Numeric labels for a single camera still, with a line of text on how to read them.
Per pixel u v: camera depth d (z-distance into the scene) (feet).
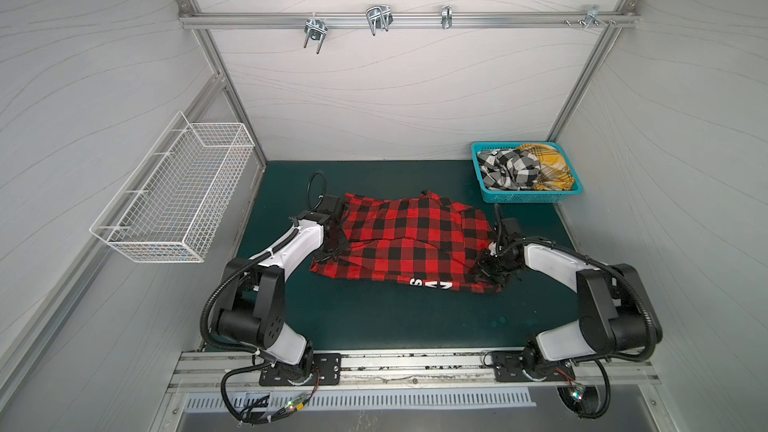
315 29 2.60
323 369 2.43
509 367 2.40
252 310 1.44
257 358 1.68
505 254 2.27
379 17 2.51
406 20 2.56
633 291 1.39
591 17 2.51
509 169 3.52
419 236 3.23
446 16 2.57
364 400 2.31
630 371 2.41
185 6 2.50
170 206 2.23
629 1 2.52
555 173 3.36
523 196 3.33
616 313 1.45
